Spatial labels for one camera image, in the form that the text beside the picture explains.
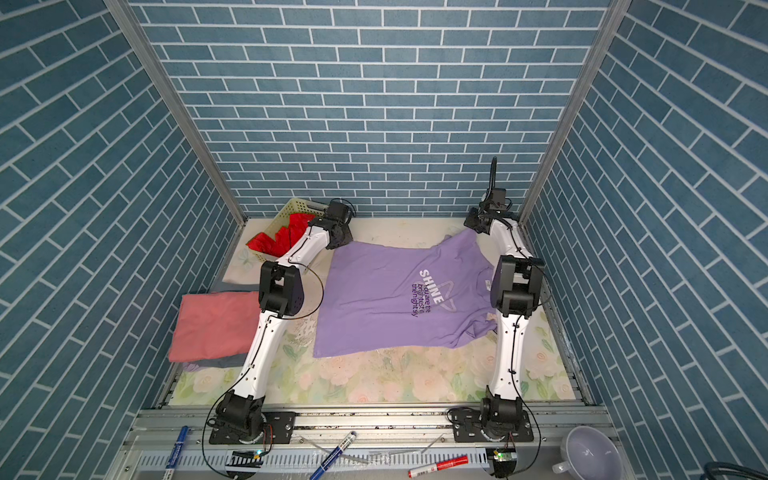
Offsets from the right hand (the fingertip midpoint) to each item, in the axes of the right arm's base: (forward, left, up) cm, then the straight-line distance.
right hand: (470, 215), depth 107 cm
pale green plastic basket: (-4, +71, -4) cm, 71 cm away
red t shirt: (-11, +67, -6) cm, 68 cm away
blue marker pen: (-70, +32, -9) cm, 78 cm away
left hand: (-5, +47, -9) cm, 48 cm away
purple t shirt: (-30, +29, -11) cm, 43 cm away
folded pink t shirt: (-47, +75, -3) cm, 88 cm away
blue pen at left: (-77, +72, -9) cm, 106 cm away
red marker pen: (-75, +15, -11) cm, 77 cm away
